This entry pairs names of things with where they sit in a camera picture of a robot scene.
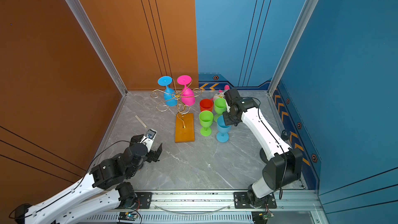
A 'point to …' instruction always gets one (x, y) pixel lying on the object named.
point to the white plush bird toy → (220, 94)
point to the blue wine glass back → (170, 95)
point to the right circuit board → (261, 217)
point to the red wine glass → (206, 104)
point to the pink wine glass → (187, 98)
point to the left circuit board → (128, 215)
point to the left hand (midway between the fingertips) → (152, 139)
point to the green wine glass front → (205, 117)
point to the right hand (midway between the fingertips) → (229, 119)
